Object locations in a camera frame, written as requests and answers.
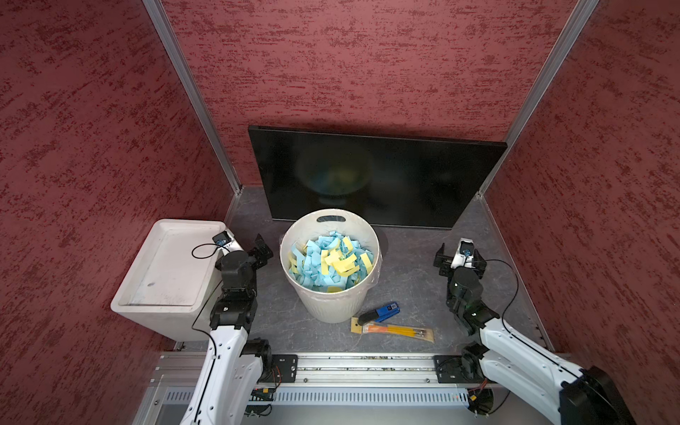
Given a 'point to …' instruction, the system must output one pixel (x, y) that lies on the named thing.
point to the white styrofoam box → (170, 285)
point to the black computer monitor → (402, 181)
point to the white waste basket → (336, 307)
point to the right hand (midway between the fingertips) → (455, 250)
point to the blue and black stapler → (376, 315)
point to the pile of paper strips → (329, 263)
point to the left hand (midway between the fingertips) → (248, 247)
